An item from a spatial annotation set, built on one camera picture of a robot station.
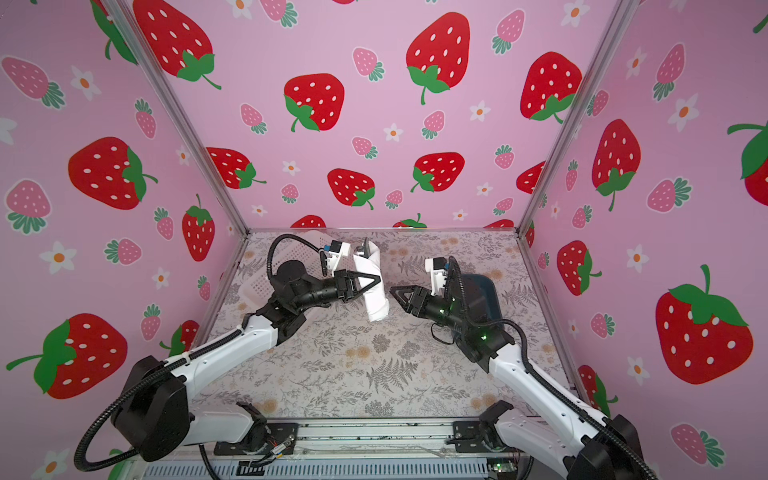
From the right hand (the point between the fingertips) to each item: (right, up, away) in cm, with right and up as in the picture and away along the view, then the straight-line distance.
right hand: (392, 292), depth 70 cm
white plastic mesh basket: (-50, +10, +44) cm, 68 cm away
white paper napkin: (-4, -1, -2) cm, 5 cm away
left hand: (-3, +2, -3) cm, 5 cm away
